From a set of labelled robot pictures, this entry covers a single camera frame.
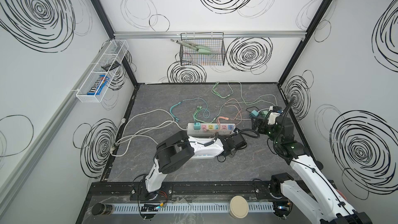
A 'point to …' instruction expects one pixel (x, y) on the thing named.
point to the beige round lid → (239, 207)
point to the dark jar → (100, 208)
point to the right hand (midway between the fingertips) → (259, 118)
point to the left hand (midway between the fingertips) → (231, 147)
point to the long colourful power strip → (208, 129)
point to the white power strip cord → (136, 124)
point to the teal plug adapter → (197, 126)
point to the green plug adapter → (254, 112)
